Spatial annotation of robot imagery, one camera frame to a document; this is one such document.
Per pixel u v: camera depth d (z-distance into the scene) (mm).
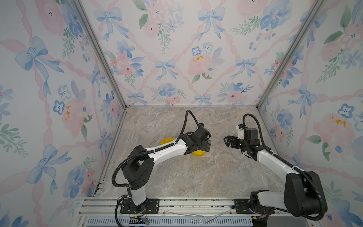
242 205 732
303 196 424
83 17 718
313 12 707
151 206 740
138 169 452
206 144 772
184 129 599
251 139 681
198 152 858
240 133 799
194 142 628
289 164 488
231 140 805
